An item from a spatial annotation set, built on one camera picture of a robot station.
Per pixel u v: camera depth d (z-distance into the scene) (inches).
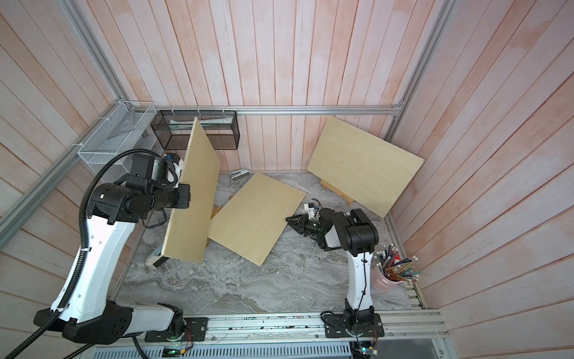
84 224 15.2
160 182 19.0
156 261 33.6
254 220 37.5
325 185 43.6
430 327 29.5
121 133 31.1
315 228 35.3
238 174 46.2
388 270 30.5
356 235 22.2
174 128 34.7
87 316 14.7
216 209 38.4
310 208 38.3
